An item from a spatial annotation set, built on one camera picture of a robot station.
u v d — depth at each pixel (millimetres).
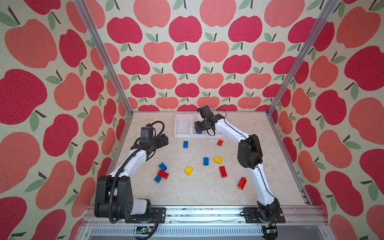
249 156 615
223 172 882
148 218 722
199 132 1075
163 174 880
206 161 919
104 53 864
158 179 859
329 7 698
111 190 412
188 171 877
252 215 718
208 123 767
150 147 650
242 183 834
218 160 932
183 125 1110
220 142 1014
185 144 1008
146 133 688
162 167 887
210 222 730
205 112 821
